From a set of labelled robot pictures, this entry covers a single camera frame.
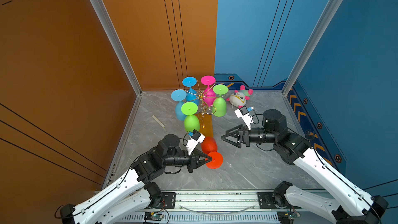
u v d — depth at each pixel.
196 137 0.57
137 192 0.61
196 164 0.56
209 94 0.83
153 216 0.71
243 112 0.57
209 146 0.71
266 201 0.72
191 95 0.83
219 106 0.80
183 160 0.56
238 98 1.06
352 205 0.38
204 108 0.85
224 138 0.57
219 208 0.73
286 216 0.70
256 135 0.55
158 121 1.02
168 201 0.74
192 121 0.73
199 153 0.61
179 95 0.73
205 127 1.00
